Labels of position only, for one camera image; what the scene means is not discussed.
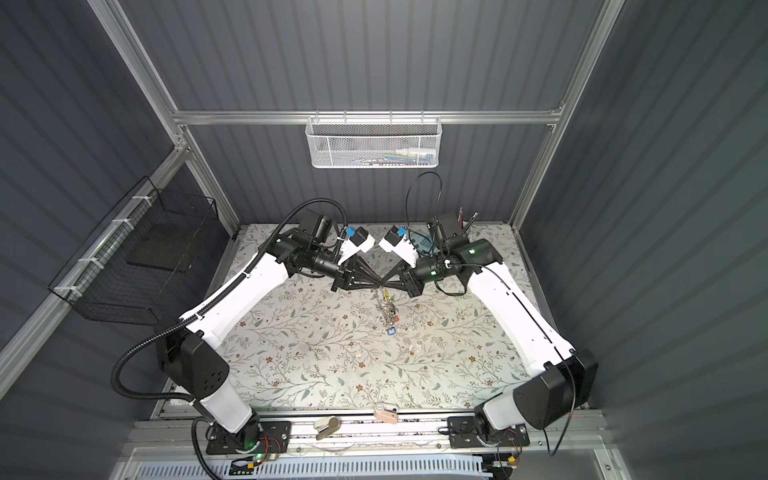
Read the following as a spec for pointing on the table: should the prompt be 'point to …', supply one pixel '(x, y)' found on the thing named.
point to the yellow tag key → (387, 294)
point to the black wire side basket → (144, 257)
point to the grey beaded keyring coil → (389, 313)
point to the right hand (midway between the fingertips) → (387, 284)
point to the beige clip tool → (326, 426)
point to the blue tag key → (392, 331)
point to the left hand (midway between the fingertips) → (379, 282)
